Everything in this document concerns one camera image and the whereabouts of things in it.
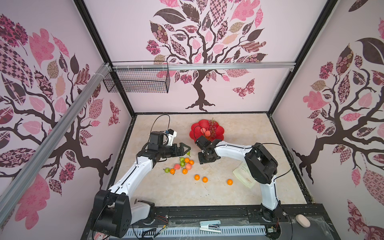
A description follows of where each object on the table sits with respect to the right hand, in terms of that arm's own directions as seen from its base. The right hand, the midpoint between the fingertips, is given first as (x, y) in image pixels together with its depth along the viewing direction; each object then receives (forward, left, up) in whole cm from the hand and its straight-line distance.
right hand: (202, 158), depth 94 cm
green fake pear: (+4, +9, +1) cm, 9 cm away
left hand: (-3, +10, +15) cm, 18 cm away
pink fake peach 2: (+20, -5, +1) cm, 20 cm away
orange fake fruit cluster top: (-2, +10, +1) cm, 10 cm away
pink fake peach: (+21, -2, +4) cm, 21 cm away
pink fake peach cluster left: (-6, +16, +1) cm, 17 cm away
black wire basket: (+42, +38, +34) cm, 65 cm away
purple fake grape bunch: (+24, -9, +4) cm, 26 cm away
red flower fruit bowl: (+21, +4, +1) cm, 21 cm away
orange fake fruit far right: (-16, -16, +1) cm, 22 cm away
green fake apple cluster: (-3, +13, +1) cm, 13 cm away
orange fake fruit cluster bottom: (-9, +11, +1) cm, 14 cm away
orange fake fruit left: (-9, +18, +1) cm, 20 cm away
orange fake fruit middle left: (-12, +3, +1) cm, 13 cm away
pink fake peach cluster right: (-6, +8, +1) cm, 10 cm away
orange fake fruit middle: (-14, -1, 0) cm, 14 cm away
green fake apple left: (-8, +21, +2) cm, 23 cm away
